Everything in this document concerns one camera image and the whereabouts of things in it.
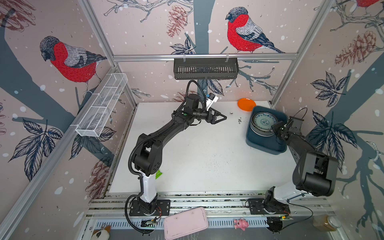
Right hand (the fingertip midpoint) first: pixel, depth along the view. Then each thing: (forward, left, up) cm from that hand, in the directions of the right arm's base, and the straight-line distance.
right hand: (274, 125), depth 91 cm
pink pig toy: (-50, +26, -9) cm, 57 cm away
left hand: (-7, +34, +16) cm, 38 cm away
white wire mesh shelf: (-14, +98, +22) cm, 102 cm away
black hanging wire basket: (+36, +43, +19) cm, 60 cm away
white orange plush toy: (-58, +89, -7) cm, 106 cm away
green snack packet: (-30, +70, -9) cm, 77 cm away
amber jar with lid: (-49, -8, -5) cm, 50 cm away
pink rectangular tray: (-51, +52, -10) cm, 74 cm away
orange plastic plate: (+29, +11, -9) cm, 32 cm away
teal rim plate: (-1, +3, -8) cm, 9 cm away
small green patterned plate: (+6, +4, -3) cm, 8 cm away
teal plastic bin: (-8, +3, -9) cm, 13 cm away
